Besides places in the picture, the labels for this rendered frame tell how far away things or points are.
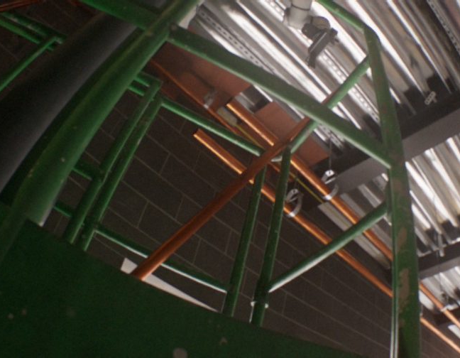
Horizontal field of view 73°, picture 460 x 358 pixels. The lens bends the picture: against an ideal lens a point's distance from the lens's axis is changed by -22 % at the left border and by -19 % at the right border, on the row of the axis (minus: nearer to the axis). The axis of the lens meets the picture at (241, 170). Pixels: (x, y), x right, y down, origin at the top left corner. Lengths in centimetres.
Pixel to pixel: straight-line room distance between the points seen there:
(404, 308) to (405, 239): 11
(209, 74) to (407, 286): 242
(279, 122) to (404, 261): 244
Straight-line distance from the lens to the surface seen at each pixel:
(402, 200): 60
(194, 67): 276
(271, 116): 286
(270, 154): 131
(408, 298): 50
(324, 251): 86
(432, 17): 159
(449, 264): 425
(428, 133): 273
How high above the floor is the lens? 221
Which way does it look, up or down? 43 degrees up
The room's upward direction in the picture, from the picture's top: 15 degrees clockwise
